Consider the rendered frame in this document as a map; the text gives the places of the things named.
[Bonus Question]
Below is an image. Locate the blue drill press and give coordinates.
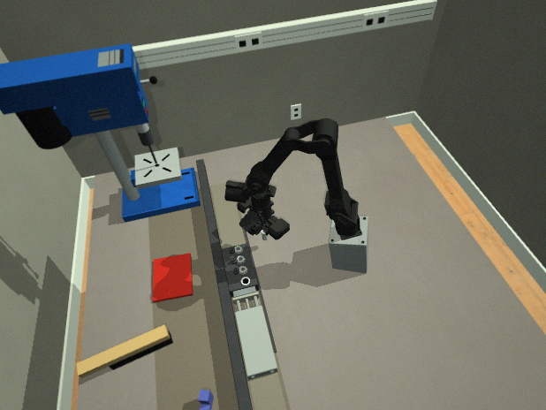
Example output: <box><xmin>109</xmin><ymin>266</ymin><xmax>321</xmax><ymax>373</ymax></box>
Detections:
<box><xmin>0</xmin><ymin>43</ymin><xmax>201</xmax><ymax>222</ymax></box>

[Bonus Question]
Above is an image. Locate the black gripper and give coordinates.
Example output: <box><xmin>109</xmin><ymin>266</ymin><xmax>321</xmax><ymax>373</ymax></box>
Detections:
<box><xmin>237</xmin><ymin>196</ymin><xmax>290</xmax><ymax>239</ymax></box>

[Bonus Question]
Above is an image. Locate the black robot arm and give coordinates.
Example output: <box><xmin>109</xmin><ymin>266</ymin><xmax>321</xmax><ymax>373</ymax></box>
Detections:
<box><xmin>224</xmin><ymin>118</ymin><xmax>362</xmax><ymax>240</ymax></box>

